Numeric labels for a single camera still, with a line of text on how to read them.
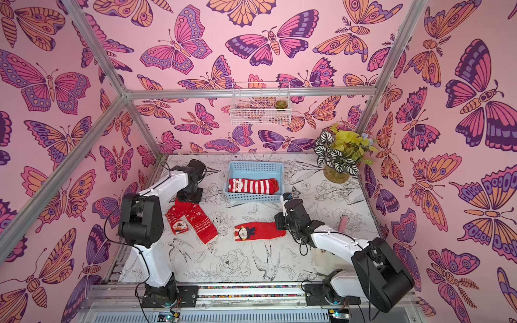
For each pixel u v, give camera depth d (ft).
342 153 2.80
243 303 2.39
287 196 2.61
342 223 3.00
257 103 3.19
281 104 3.03
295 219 2.21
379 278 1.37
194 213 3.13
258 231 2.96
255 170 3.61
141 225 1.67
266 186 3.37
